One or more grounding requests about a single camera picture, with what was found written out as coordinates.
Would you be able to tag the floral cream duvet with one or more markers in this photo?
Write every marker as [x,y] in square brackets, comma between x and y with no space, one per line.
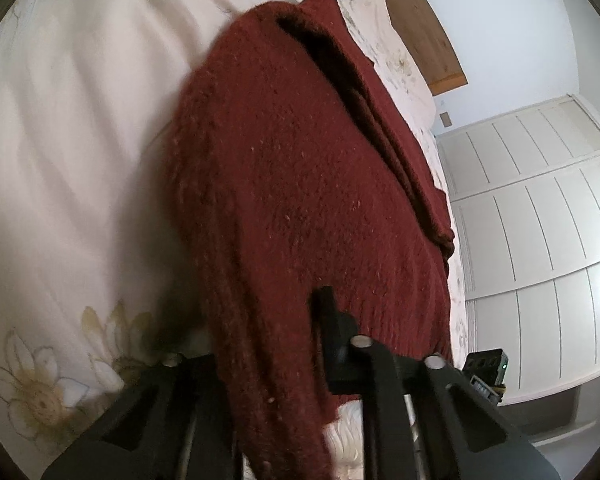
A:
[75,175]

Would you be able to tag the wooden bed headboard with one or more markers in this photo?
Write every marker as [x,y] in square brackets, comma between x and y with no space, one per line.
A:
[422,35]

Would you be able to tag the white panelled wardrobe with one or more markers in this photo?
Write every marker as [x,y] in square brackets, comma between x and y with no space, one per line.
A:
[535,240]

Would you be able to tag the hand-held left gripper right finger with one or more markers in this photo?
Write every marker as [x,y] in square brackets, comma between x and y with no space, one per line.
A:
[337,340]

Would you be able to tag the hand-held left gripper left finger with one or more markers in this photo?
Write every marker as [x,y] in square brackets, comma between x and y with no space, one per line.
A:
[150,410]

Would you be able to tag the dark red knit sweater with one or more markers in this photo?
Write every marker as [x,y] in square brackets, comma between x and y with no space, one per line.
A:
[290,200]

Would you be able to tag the wall switch plate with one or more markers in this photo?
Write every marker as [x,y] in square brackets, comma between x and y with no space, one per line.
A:
[446,119]

